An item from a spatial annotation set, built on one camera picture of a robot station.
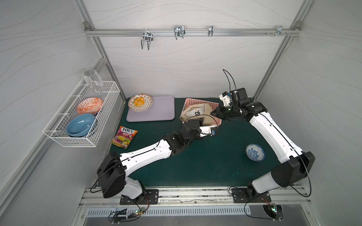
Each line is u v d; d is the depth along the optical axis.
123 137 0.94
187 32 0.79
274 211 0.72
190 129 0.54
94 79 0.73
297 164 0.40
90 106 0.71
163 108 1.12
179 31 0.77
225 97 0.71
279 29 0.77
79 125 0.62
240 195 0.73
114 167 0.41
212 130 0.62
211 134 0.62
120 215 0.70
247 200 0.72
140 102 1.14
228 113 0.65
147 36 0.78
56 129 0.56
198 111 0.83
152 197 0.73
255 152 0.88
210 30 0.72
